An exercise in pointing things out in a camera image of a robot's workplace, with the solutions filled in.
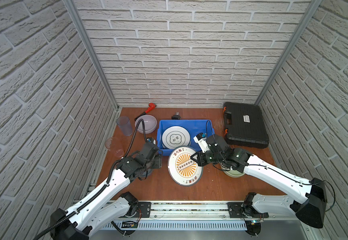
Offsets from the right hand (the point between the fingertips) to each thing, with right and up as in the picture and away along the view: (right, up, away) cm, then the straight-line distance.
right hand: (192, 157), depth 72 cm
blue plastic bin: (+4, +14, +30) cm, 33 cm away
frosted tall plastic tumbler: (-46, +17, +31) cm, 58 cm away
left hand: (-18, -1, +5) cm, 18 cm away
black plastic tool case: (+38, +15, +26) cm, 49 cm away
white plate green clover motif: (-9, +7, +28) cm, 30 cm away
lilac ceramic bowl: (-28, +17, +34) cm, 47 cm away
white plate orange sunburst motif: (-2, -9, 0) cm, 9 cm away
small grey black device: (-9, +22, +41) cm, 47 cm away
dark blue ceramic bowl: (-21, -5, -7) cm, 23 cm away
